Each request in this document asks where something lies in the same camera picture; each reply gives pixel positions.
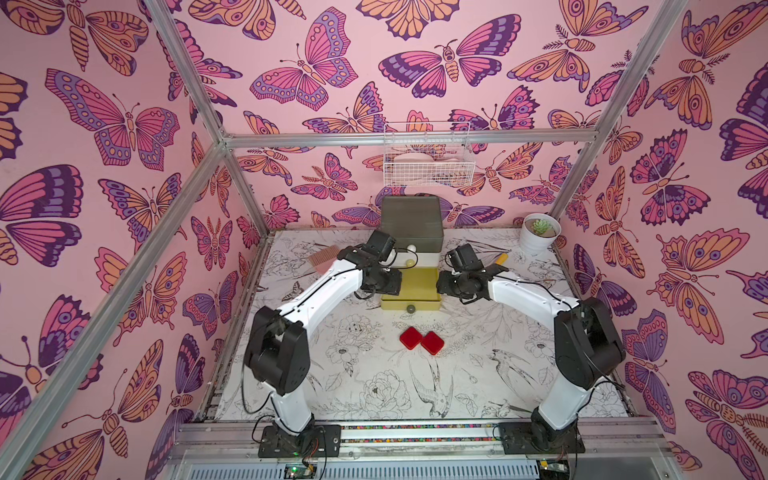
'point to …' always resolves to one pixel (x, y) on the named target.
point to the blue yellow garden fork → (502, 258)
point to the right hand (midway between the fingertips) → (436, 286)
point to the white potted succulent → (538, 232)
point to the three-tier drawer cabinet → (416, 223)
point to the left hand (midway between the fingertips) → (396, 284)
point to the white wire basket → (428, 154)
